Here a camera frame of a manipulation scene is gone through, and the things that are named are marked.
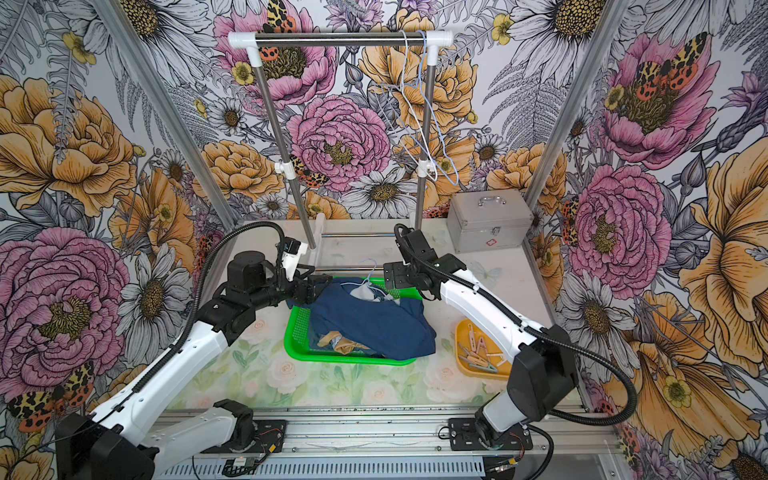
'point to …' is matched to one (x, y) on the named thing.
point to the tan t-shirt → (341, 343)
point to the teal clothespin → (491, 368)
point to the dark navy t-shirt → (393, 328)
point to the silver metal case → (486, 221)
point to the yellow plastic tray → (477, 356)
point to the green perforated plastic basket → (297, 336)
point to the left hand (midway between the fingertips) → (320, 282)
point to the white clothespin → (498, 355)
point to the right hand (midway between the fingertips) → (405, 279)
